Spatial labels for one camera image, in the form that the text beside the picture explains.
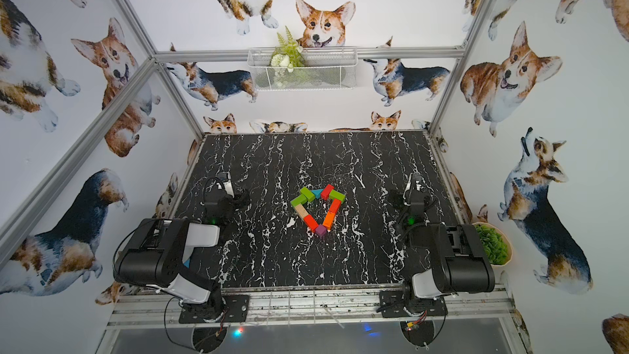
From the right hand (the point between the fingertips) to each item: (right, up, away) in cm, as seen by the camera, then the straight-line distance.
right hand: (406, 184), depth 92 cm
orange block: (-29, -13, -1) cm, 32 cm away
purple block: (-32, -16, -4) cm, 36 cm away
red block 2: (-27, -9, +3) cm, 28 cm away
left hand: (-65, +1, +2) cm, 65 cm away
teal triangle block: (-34, -4, +6) cm, 35 cm away
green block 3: (-26, -5, +6) cm, 27 cm away
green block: (-38, -4, +6) cm, 39 cm away
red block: (-30, -4, +6) cm, 31 cm away
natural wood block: (-40, -10, +1) cm, 41 cm away
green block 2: (-41, -7, +3) cm, 42 cm away
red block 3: (-36, -14, -1) cm, 38 cm away
